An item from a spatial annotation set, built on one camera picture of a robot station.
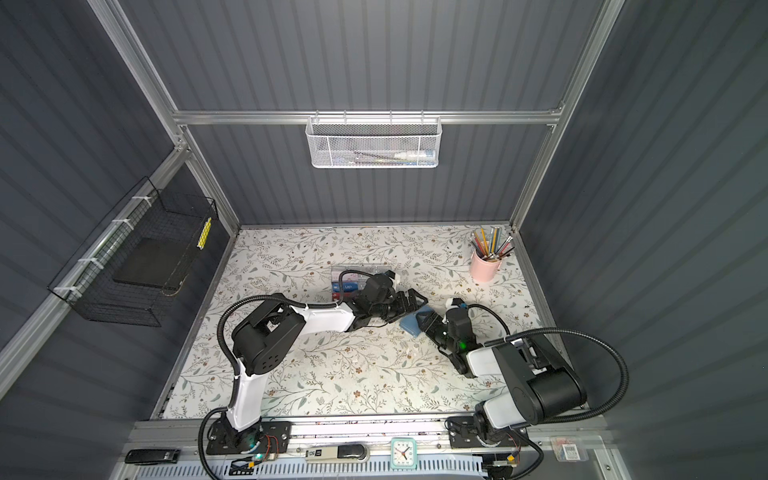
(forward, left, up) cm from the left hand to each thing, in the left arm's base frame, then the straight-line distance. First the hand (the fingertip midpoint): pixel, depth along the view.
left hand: (423, 306), depth 90 cm
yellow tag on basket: (+15, +62, +19) cm, 66 cm away
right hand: (-3, 0, -4) cm, 5 cm away
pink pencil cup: (+15, -23, -3) cm, 28 cm away
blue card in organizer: (+10, +23, -2) cm, 25 cm away
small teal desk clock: (-37, +9, -4) cm, 38 cm away
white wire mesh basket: (+59, +13, +20) cm, 63 cm away
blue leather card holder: (-4, +4, -3) cm, 6 cm away
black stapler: (-34, +68, -5) cm, 76 cm away
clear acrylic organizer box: (+8, +18, +8) cm, 22 cm away
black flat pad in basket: (+5, +70, +20) cm, 73 cm away
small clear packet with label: (-38, -30, -4) cm, 49 cm away
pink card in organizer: (+4, +22, +11) cm, 25 cm away
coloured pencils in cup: (+20, -25, +4) cm, 32 cm away
